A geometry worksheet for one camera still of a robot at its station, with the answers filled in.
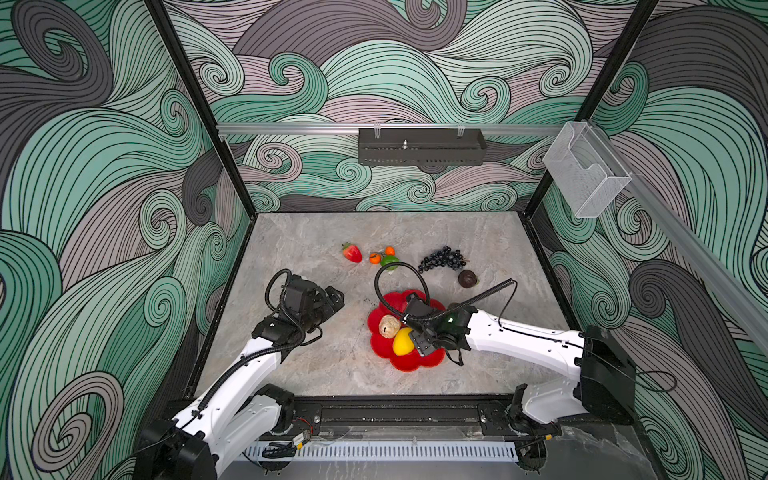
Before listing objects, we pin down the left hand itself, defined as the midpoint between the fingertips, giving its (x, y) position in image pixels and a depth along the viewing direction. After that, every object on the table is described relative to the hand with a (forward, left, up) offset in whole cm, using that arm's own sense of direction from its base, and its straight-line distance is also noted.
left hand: (335, 299), depth 82 cm
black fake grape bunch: (+21, -34, -8) cm, 41 cm away
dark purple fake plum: (+12, -41, -7) cm, 43 cm away
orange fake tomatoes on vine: (+22, -11, -10) cm, 26 cm away
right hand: (-8, -25, -5) cm, 27 cm away
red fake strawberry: (+23, -3, -9) cm, 25 cm away
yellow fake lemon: (-10, -19, -7) cm, 23 cm away
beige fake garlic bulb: (-6, -15, -4) cm, 17 cm away
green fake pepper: (+21, -15, -10) cm, 28 cm away
